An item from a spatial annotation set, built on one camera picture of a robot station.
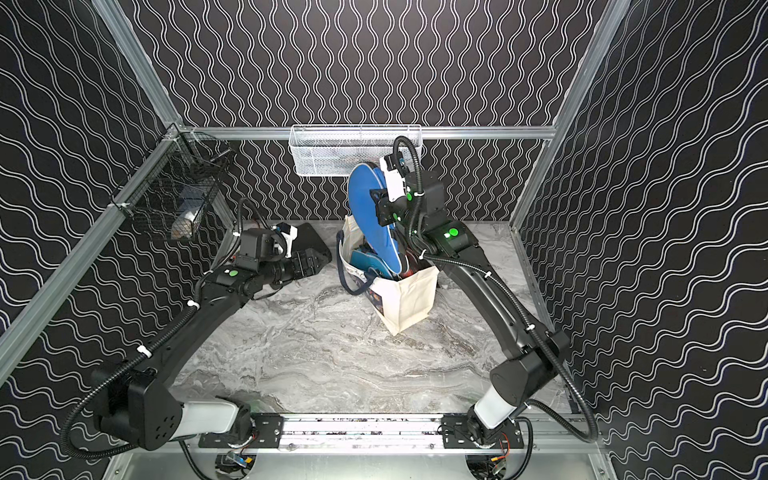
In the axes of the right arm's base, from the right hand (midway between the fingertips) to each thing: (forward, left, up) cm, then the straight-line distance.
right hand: (379, 185), depth 69 cm
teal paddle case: (0, +4, -28) cm, 28 cm away
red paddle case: (-14, -7, -11) cm, 19 cm away
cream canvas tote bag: (-16, -5, -27) cm, 31 cm away
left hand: (-7, +17, -18) cm, 26 cm away
